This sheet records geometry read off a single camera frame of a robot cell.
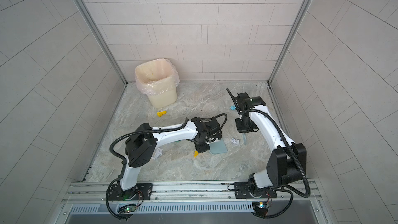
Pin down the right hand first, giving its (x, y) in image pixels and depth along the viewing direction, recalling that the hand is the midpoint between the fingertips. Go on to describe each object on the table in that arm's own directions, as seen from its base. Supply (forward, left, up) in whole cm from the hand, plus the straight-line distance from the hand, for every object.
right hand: (243, 130), depth 80 cm
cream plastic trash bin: (+27, +44, -4) cm, 52 cm away
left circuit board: (-29, +55, -8) cm, 63 cm away
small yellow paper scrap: (-6, +26, -10) cm, 28 cm away
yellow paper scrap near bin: (+20, +48, -8) cm, 53 cm away
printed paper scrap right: (-1, +4, -10) cm, 11 cm away
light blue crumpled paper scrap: (+22, +1, -10) cm, 24 cm away
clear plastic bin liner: (+39, +49, +6) cm, 63 cm away
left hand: (-4, +19, -9) cm, 22 cm away
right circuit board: (-32, -3, -12) cm, 34 cm away
